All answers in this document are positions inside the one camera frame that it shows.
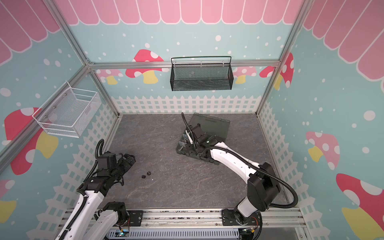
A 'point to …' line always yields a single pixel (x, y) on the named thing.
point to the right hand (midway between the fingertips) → (191, 146)
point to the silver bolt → (183, 144)
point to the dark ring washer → (143, 176)
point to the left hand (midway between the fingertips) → (131, 164)
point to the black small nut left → (148, 173)
